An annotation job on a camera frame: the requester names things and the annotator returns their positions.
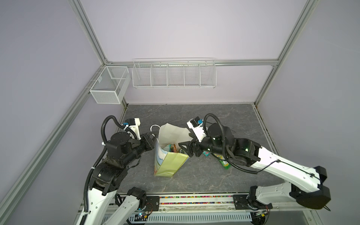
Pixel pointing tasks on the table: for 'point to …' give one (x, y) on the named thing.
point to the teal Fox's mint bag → (206, 153)
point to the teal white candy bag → (168, 147)
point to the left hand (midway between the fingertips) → (159, 133)
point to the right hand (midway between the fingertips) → (184, 139)
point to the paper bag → (169, 156)
